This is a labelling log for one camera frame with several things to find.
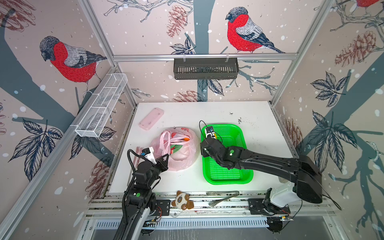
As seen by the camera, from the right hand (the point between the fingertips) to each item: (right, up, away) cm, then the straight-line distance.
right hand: (202, 145), depth 80 cm
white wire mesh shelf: (-55, +23, -1) cm, 59 cm away
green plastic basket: (+7, -18, +5) cm, 20 cm away
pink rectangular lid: (-37, +14, +31) cm, 50 cm away
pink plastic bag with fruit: (-11, +1, 0) cm, 11 cm away
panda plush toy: (-11, -27, -6) cm, 30 cm away
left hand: (-18, -5, -2) cm, 19 cm away
